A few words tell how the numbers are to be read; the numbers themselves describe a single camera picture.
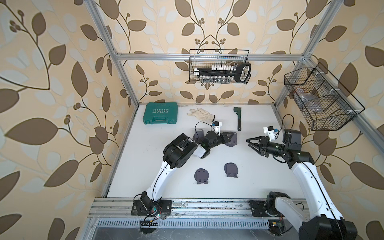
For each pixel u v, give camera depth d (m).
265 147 0.64
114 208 0.77
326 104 0.73
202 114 1.15
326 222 0.38
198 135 0.99
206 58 0.91
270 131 0.72
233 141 0.94
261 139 0.68
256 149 0.71
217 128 0.91
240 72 0.84
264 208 0.73
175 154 0.59
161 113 1.09
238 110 1.16
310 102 0.70
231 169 0.87
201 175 0.85
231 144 0.94
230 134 0.94
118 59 0.94
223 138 0.87
